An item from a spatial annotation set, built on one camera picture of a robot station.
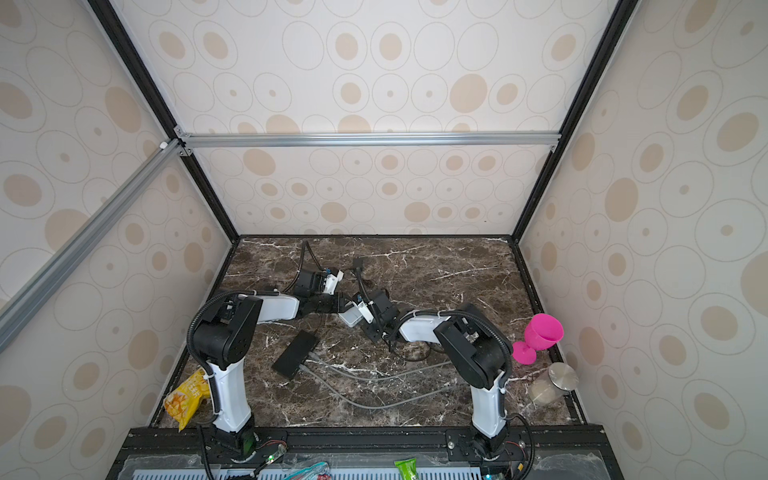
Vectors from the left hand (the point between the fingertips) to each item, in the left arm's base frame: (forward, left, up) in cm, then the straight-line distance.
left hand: (360, 298), depth 97 cm
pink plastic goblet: (-17, -49, +12) cm, 53 cm away
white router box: (-6, +3, -2) cm, 7 cm away
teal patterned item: (-47, +7, 0) cm, 47 cm away
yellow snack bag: (-32, +44, +1) cm, 54 cm away
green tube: (-46, -14, 0) cm, 48 cm away
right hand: (-6, -3, -4) cm, 8 cm away
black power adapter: (+18, +3, -5) cm, 19 cm away
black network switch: (-18, +18, -2) cm, 26 cm away
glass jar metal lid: (-30, -48, +11) cm, 58 cm away
